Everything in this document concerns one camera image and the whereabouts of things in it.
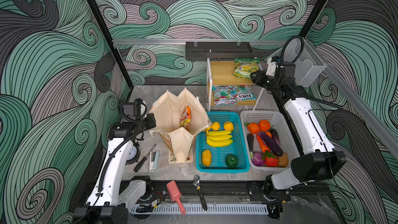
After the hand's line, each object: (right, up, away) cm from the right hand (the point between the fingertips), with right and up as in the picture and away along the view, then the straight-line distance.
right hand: (254, 74), depth 75 cm
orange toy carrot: (+8, -38, +6) cm, 40 cm away
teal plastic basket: (-15, -41, +12) cm, 46 cm away
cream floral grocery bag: (-48, -23, +15) cm, 55 cm away
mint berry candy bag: (-12, -10, +15) cm, 21 cm away
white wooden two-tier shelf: (-16, +2, +6) cm, 17 cm away
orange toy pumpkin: (+5, -30, +15) cm, 34 cm away
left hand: (-51, -22, 0) cm, 55 cm away
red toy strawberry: (+8, -44, +1) cm, 44 cm away
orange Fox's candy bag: (-36, -24, +16) cm, 46 cm away
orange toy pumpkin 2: (+12, -28, +15) cm, 34 cm away
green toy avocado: (-11, -45, +3) cm, 46 cm away
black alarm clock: (-64, -43, +8) cm, 77 cm away
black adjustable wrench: (-29, -55, +1) cm, 62 cm away
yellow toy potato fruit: (-24, -43, +4) cm, 50 cm away
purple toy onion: (+2, -43, +2) cm, 44 cm away
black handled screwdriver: (-58, -46, +8) cm, 75 cm away
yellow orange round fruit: (-9, -29, +17) cm, 35 cm away
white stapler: (-52, -44, +7) cm, 69 cm away
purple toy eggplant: (+13, -38, +10) cm, 41 cm away
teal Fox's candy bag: (-1, -8, +17) cm, 19 cm away
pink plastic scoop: (-39, -57, -4) cm, 69 cm away
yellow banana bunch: (-16, -35, +12) cm, 41 cm away
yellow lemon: (-17, -29, +17) cm, 38 cm away
